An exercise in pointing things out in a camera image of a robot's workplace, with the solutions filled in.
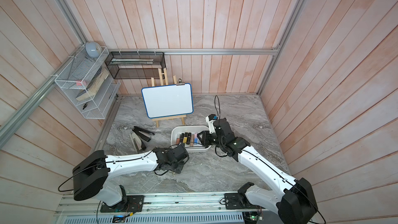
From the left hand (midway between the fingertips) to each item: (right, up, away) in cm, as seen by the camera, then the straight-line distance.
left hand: (177, 167), depth 83 cm
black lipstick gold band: (+6, +14, +11) cm, 19 cm away
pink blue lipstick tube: (+10, +13, +9) cm, 19 cm away
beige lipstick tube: (+8, +13, +10) cm, 18 cm away
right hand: (+12, +19, -4) cm, 23 cm away
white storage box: (+6, +19, +15) cm, 25 cm away
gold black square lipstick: (+4, +14, +11) cm, 19 cm away
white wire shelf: (-44, +37, -6) cm, 58 cm away
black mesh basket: (-31, +62, +20) cm, 72 cm away
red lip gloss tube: (-1, +13, +12) cm, 18 cm away
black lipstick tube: (+1, +14, +12) cm, 19 cm away
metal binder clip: (+1, +48, +5) cm, 48 cm away
